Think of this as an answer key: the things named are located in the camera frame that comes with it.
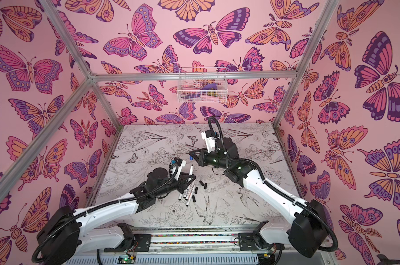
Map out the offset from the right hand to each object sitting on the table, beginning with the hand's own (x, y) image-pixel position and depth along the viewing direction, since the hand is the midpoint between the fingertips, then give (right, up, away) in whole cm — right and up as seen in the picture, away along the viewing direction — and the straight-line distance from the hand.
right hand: (190, 150), depth 71 cm
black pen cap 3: (+2, -22, +19) cm, 29 cm away
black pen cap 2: (+5, -20, +21) cm, 29 cm away
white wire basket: (+5, +37, +25) cm, 45 cm away
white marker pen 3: (-1, -25, +16) cm, 30 cm away
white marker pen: (0, -9, +3) cm, 10 cm away
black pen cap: (+7, -21, +21) cm, 30 cm away
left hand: (+2, -12, +4) cm, 13 cm away
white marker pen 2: (-7, -25, +16) cm, 31 cm away
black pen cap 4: (0, -26, +16) cm, 31 cm away
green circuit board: (-29, -48, +1) cm, 56 cm away
